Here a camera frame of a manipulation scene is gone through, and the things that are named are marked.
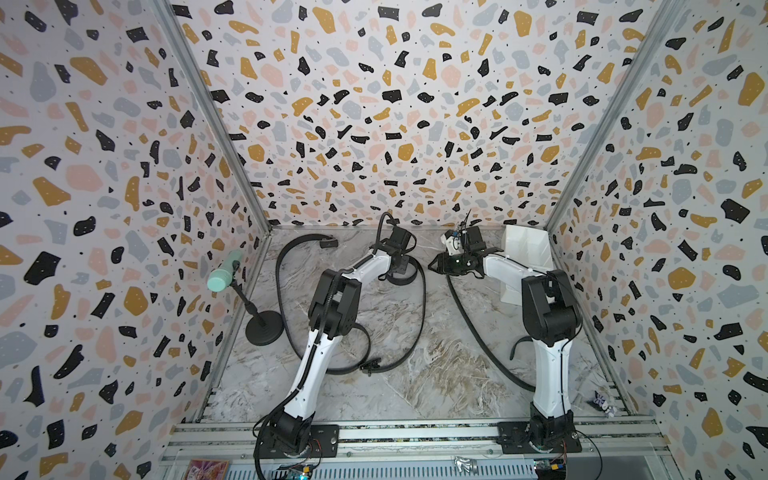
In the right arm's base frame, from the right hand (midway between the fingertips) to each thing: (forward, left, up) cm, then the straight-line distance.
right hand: (437, 266), depth 101 cm
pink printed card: (-57, +55, -4) cm, 80 cm away
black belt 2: (+13, +42, -3) cm, 44 cm away
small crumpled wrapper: (-42, -43, -7) cm, 60 cm away
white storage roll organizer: (+8, -32, -2) cm, 33 cm away
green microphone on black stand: (-22, +54, -4) cm, 59 cm away
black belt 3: (-25, -12, -8) cm, 29 cm away
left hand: (+6, +11, -5) cm, 14 cm away
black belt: (-32, +19, -6) cm, 38 cm away
